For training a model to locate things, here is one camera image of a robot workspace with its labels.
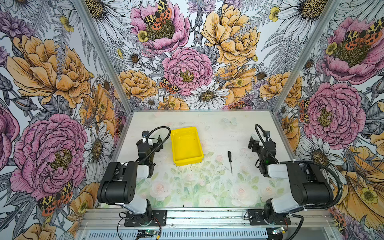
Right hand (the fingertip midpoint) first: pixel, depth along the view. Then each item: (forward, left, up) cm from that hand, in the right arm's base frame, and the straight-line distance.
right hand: (258, 141), depth 94 cm
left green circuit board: (-44, +63, -8) cm, 77 cm away
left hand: (+2, +65, +1) cm, 65 cm away
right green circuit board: (-44, 0, -9) cm, 45 cm away
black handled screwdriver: (-5, +17, -8) cm, 20 cm away
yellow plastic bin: (-1, +45, -5) cm, 45 cm away
